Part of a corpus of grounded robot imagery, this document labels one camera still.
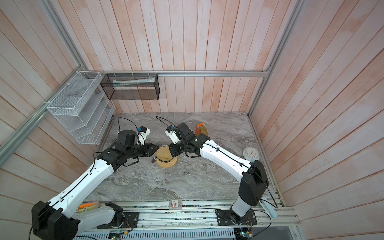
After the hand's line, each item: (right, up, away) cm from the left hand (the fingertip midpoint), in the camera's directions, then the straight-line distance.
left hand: (157, 150), depth 77 cm
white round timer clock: (+57, -5, +19) cm, 61 cm away
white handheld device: (+58, -29, -2) cm, 64 cm away
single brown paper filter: (+3, -3, +5) cm, 6 cm away
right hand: (+6, +1, +2) cm, 7 cm away
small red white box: (+9, -28, +1) cm, 30 cm away
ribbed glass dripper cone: (+3, -5, -1) cm, 6 cm away
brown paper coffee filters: (+26, +11, +23) cm, 37 cm away
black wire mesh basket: (-24, +42, +27) cm, 55 cm away
